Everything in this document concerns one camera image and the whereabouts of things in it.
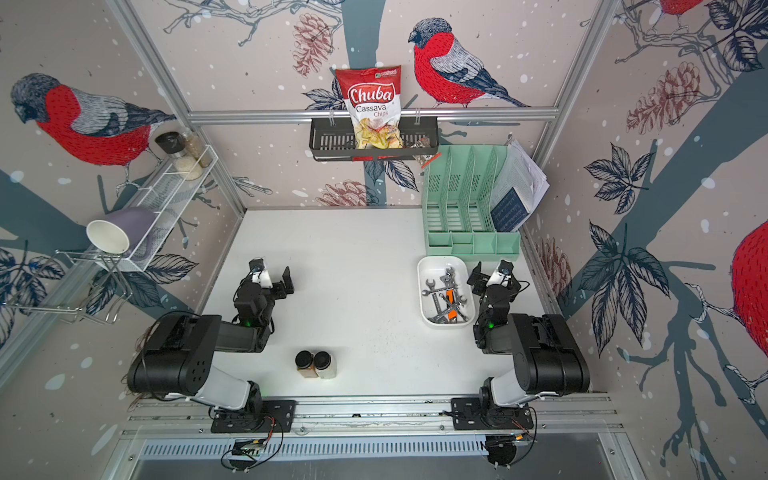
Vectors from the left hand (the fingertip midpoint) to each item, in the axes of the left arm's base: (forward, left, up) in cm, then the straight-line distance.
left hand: (277, 263), depth 91 cm
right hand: (-1, -68, 0) cm, 68 cm away
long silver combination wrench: (-14, -51, -10) cm, 54 cm away
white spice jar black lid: (-30, -20, -1) cm, 36 cm away
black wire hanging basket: (+33, -18, +22) cm, 43 cm away
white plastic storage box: (+4, -50, -9) cm, 51 cm away
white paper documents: (+29, -79, +14) cm, 85 cm away
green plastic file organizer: (+41, -64, -7) cm, 76 cm away
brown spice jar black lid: (-29, -14, -1) cm, 33 cm away
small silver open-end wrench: (-5, -48, -10) cm, 49 cm away
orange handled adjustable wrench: (-6, -55, -10) cm, 56 cm away
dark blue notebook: (+21, -77, +1) cm, 80 cm away
